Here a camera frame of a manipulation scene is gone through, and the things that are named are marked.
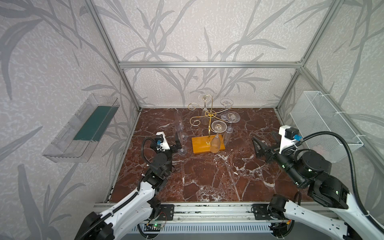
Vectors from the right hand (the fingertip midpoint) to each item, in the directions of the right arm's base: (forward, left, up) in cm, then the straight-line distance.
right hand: (262, 131), depth 58 cm
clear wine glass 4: (+24, +11, -7) cm, 27 cm away
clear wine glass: (+22, +39, -30) cm, 54 cm away
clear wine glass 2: (+12, +10, -6) cm, 17 cm away
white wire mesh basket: (+14, -30, -5) cm, 33 cm away
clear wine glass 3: (+26, +22, -6) cm, 34 cm away
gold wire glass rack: (+17, +20, -8) cm, 27 cm away
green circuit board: (-28, +45, -38) cm, 66 cm away
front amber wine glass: (+7, +17, -6) cm, 19 cm away
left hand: (+11, +40, -13) cm, 44 cm away
